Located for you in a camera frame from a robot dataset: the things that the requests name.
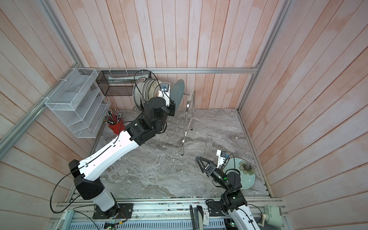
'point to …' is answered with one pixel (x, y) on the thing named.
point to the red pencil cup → (118, 127)
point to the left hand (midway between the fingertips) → (168, 98)
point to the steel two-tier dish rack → (174, 136)
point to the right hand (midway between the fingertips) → (198, 160)
